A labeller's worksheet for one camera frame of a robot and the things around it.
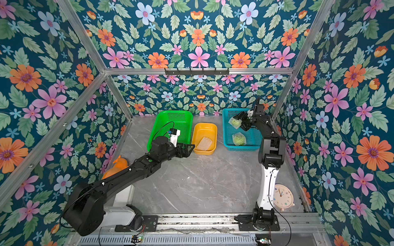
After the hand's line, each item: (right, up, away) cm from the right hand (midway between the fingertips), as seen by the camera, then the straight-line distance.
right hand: (242, 118), depth 103 cm
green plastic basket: (-43, -1, +12) cm, 45 cm away
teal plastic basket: (+10, -12, +5) cm, 17 cm away
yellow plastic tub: (-26, -8, +5) cm, 27 cm away
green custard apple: (-3, -15, -5) cm, 16 cm away
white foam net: (-25, -18, -4) cm, 31 cm away
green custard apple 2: (-5, -4, -4) cm, 7 cm away
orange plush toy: (-76, -29, -12) cm, 82 cm away
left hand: (-32, -16, -22) cm, 42 cm away
